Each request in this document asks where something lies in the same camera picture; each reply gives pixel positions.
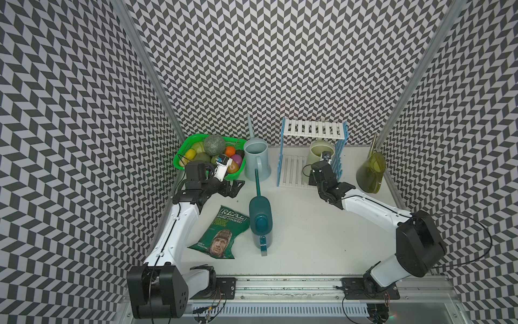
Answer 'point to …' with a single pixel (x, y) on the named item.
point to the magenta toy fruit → (237, 158)
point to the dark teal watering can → (261, 222)
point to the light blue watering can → (255, 156)
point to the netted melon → (214, 145)
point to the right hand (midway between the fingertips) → (319, 172)
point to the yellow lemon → (191, 154)
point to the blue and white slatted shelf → (291, 170)
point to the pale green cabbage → (199, 147)
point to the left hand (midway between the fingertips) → (233, 178)
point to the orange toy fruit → (230, 151)
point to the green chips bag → (217, 241)
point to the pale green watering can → (315, 150)
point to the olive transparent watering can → (369, 173)
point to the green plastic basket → (237, 144)
